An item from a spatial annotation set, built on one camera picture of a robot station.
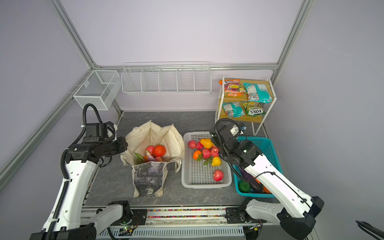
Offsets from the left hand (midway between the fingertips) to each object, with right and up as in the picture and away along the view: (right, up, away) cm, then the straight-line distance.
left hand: (127, 146), depth 72 cm
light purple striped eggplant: (+8, -8, +11) cm, 15 cm away
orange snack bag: (+54, +31, +10) cm, 63 cm away
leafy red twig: (+40, -12, +19) cm, 46 cm away
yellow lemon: (+45, -12, +17) cm, 50 cm away
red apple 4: (+40, -7, +19) cm, 45 cm away
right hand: (+43, +5, -3) cm, 44 cm away
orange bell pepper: (+70, -24, +7) cm, 75 cm away
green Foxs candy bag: (+71, +21, +24) cm, 78 cm away
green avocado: (+59, -22, +5) cm, 63 cm away
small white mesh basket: (-32, +35, +30) cm, 56 cm away
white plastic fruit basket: (+33, -19, +15) cm, 41 cm away
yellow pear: (+40, -1, +21) cm, 45 cm away
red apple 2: (+11, -10, +14) cm, 20 cm away
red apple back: (+35, -3, +22) cm, 42 cm away
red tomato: (+11, -5, +17) cm, 21 cm away
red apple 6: (+46, -18, +10) cm, 50 cm away
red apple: (+5, -5, +19) cm, 21 cm away
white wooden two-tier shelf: (+72, +13, +21) cm, 76 cm away
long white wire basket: (+13, +42, +27) cm, 52 cm away
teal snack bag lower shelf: (+57, +20, +24) cm, 66 cm away
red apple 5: (+45, -6, +19) cm, 50 cm away
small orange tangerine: (+33, -7, +17) cm, 38 cm away
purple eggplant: (+65, -23, +7) cm, 69 cm away
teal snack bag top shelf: (+67, +28, +9) cm, 73 cm away
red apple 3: (+31, -2, +22) cm, 38 cm away
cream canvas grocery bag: (+11, -15, -1) cm, 19 cm away
